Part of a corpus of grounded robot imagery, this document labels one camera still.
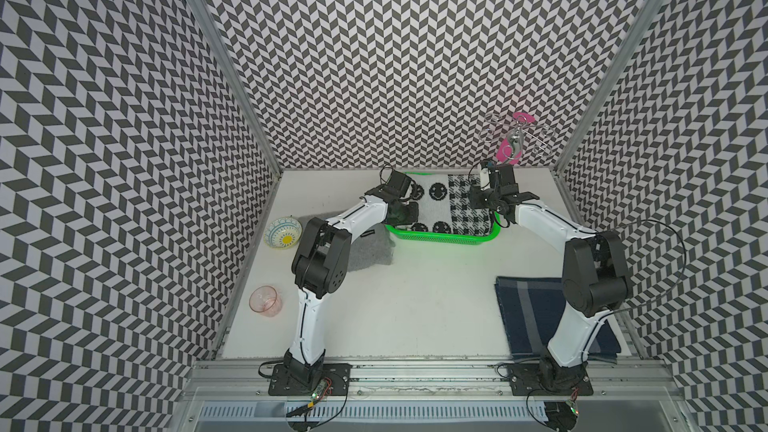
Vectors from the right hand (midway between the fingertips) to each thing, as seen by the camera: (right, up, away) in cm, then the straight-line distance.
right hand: (475, 196), depth 96 cm
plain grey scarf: (-33, -17, -2) cm, 37 cm away
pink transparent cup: (-63, -30, -11) cm, 71 cm away
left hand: (-20, -7, +1) cm, 21 cm away
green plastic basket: (-10, -13, -2) cm, 17 cm away
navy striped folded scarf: (+13, -32, -13) cm, 36 cm away
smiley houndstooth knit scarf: (-10, -4, +3) cm, 11 cm away
